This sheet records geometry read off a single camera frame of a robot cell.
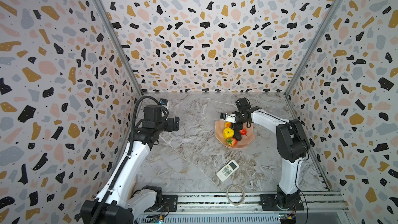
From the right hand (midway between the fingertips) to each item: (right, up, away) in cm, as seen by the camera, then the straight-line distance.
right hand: (230, 117), depth 99 cm
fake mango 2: (-1, -13, -11) cm, 17 cm away
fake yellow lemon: (-2, -9, -7) cm, 11 cm away
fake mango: (-2, -4, -2) cm, 5 cm away
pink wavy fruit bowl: (+9, -14, -5) cm, 17 cm away
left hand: (-33, +2, -22) cm, 40 cm away
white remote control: (-3, -27, -15) cm, 31 cm away
